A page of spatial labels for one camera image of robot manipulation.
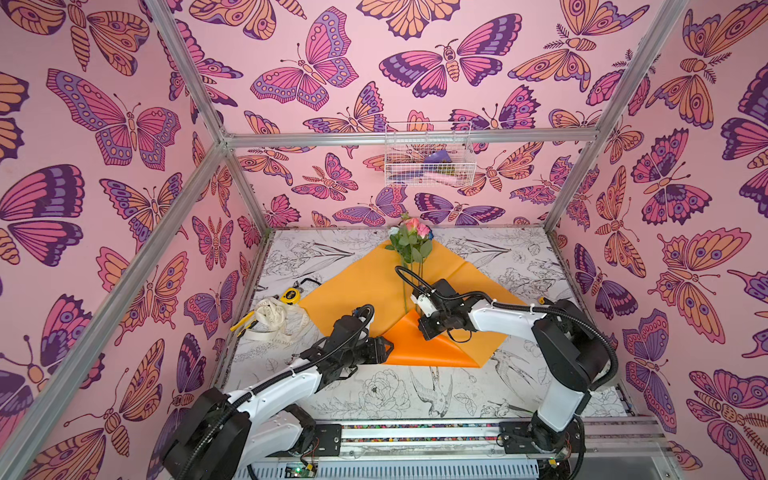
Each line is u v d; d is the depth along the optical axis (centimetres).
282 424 60
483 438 75
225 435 41
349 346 68
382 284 103
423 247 108
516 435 73
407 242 109
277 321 95
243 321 95
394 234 113
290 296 99
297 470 72
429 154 95
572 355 47
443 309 73
